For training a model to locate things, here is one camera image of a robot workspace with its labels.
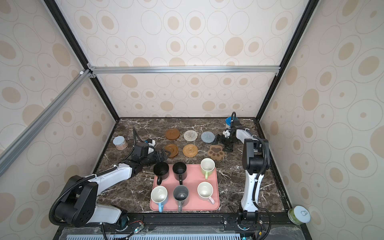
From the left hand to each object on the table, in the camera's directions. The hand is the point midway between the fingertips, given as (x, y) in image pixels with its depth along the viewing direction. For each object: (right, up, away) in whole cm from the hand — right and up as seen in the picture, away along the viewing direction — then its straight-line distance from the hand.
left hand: (169, 152), depth 87 cm
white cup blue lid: (+39, +19, +19) cm, 47 cm away
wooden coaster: (+1, 0, +13) cm, 13 cm away
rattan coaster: (+12, -1, +14) cm, 18 cm away
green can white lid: (+65, -28, -16) cm, 73 cm away
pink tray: (+14, -26, -8) cm, 30 cm away
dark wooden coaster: (-1, +10, +22) cm, 25 cm away
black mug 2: (+6, -10, +1) cm, 12 cm away
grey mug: (+7, -22, -6) cm, 24 cm away
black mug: (-4, -10, -1) cm, 11 cm away
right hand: (+31, +3, +14) cm, 34 cm away
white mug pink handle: (+21, -20, -5) cm, 30 cm away
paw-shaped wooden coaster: (+29, -2, +13) cm, 32 cm away
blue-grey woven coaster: (+24, +8, +21) cm, 33 cm away
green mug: (+23, -8, +1) cm, 24 cm away
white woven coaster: (+12, +9, +22) cm, 27 cm away
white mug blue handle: (-4, -22, -6) cm, 23 cm away
